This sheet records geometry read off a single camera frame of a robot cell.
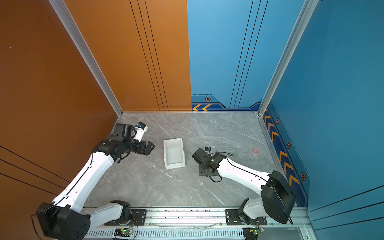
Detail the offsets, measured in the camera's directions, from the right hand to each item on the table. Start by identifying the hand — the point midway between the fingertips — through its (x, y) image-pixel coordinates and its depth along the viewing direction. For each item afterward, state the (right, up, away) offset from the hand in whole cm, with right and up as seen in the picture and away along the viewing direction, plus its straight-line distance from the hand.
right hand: (203, 171), depth 83 cm
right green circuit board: (+23, -26, -12) cm, 36 cm away
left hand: (-31, +17, -3) cm, 35 cm away
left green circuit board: (-38, -25, -12) cm, 48 cm away
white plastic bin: (-19, +7, +14) cm, 24 cm away
